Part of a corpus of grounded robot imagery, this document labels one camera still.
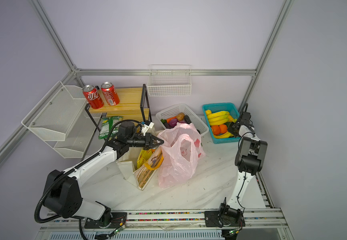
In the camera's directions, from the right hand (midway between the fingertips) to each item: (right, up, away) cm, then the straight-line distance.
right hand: (231, 127), depth 103 cm
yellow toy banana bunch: (-8, +7, +4) cm, 11 cm away
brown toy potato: (-35, +8, +11) cm, 38 cm away
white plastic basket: (-41, +12, +12) cm, 45 cm away
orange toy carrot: (-44, +6, +9) cm, 46 cm away
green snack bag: (-80, +1, -15) cm, 82 cm away
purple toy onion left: (-41, +4, +6) cm, 41 cm away
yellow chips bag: (-56, -17, -21) cm, 62 cm away
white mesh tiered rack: (-99, +4, -25) cm, 102 cm away
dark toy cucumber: (-30, +6, +9) cm, 32 cm away
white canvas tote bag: (-63, -19, -29) cm, 72 cm away
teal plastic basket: (+2, +17, +16) cm, 23 cm away
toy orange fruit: (-4, -1, +2) cm, 5 cm away
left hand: (-45, -8, -28) cm, 54 cm away
